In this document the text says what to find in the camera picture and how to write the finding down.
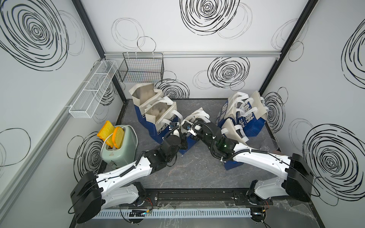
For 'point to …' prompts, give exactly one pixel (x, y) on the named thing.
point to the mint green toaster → (126, 153)
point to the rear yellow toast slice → (107, 129)
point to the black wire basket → (139, 67)
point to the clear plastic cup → (269, 145)
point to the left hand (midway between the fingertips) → (186, 134)
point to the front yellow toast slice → (118, 137)
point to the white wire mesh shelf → (85, 105)
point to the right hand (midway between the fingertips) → (192, 120)
